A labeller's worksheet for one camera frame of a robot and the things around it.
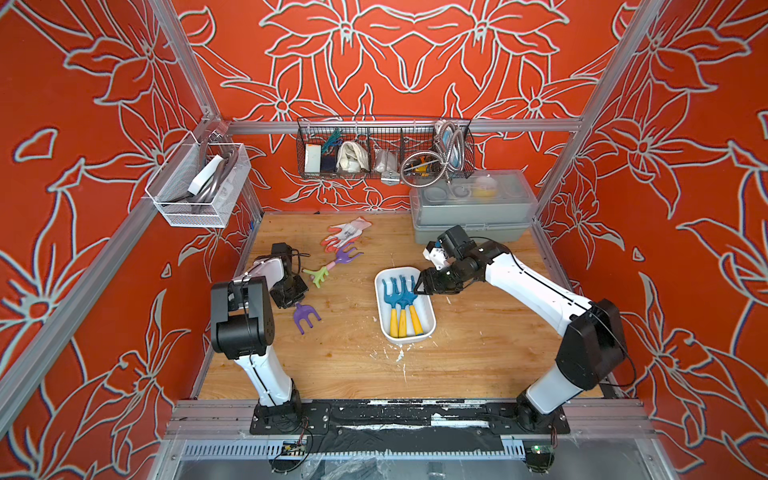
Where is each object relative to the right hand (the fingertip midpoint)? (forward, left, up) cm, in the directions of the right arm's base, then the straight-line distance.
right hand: (417, 289), depth 81 cm
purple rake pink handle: (-1, +36, -15) cm, 39 cm away
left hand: (+5, +38, -14) cm, 41 cm away
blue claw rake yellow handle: (+5, +7, -14) cm, 16 cm away
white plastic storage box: (-1, +3, -13) cm, 14 cm away
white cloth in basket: (+35, +20, +19) cm, 45 cm away
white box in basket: (+35, +32, +19) cm, 51 cm away
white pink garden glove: (+33, +26, -14) cm, 44 cm away
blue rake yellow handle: (-1, 0, -13) cm, 13 cm away
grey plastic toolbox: (+34, -29, 0) cm, 45 cm away
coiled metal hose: (+31, -2, +17) cm, 36 cm away
